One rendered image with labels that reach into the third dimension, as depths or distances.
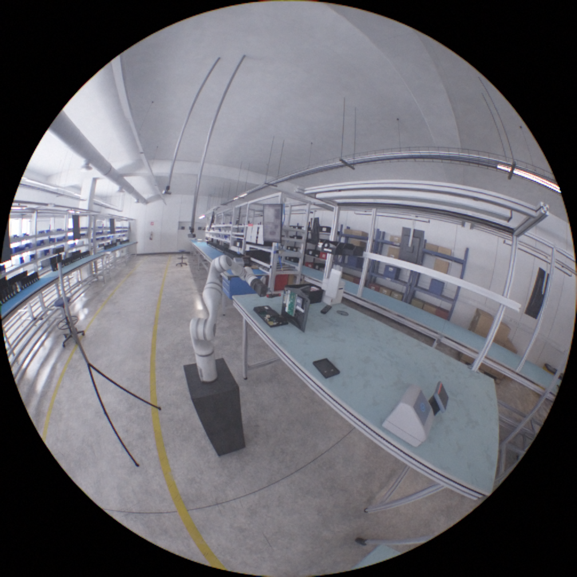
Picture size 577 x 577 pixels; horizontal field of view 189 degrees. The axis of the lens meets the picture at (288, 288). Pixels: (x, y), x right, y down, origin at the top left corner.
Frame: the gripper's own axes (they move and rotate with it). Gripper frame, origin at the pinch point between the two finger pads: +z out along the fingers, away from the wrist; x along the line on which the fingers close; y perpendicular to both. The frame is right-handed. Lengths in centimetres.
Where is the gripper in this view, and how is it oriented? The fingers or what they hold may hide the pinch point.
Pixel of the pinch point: (272, 296)
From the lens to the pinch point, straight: 102.8
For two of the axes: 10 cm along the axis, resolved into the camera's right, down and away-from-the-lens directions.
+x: 2.2, -8.9, -4.0
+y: -7.9, 0.7, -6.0
